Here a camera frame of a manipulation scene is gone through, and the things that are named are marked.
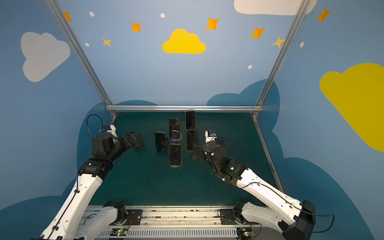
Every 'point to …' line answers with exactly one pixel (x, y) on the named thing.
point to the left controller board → (118, 231)
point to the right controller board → (244, 233)
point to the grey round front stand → (175, 166)
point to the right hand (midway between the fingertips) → (201, 144)
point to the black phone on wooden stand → (190, 120)
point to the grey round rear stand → (177, 140)
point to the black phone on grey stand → (192, 139)
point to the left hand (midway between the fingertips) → (134, 136)
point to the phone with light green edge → (160, 141)
